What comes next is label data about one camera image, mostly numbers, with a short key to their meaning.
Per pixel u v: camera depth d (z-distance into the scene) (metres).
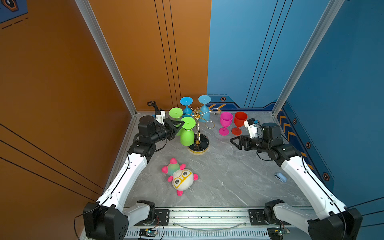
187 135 0.77
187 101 0.85
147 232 0.71
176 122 0.70
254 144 0.63
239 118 0.97
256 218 0.72
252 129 0.67
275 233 0.70
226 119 1.02
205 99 0.86
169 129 0.64
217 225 0.72
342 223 0.37
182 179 0.79
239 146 0.66
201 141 1.01
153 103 0.98
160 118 0.68
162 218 0.74
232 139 0.71
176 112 0.79
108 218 0.38
